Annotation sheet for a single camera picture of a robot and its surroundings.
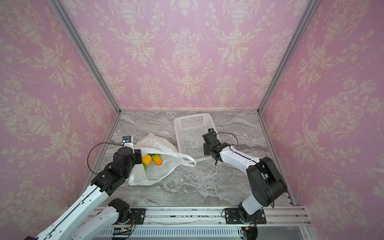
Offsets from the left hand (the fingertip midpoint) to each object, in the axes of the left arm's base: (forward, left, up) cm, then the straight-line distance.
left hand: (137, 148), depth 77 cm
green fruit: (-4, -2, -13) cm, 14 cm away
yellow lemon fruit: (0, -2, -13) cm, 13 cm away
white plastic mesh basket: (+26, -26, -18) cm, 41 cm away
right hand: (+9, -40, -12) cm, 42 cm away
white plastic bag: (+5, -5, -4) cm, 8 cm away
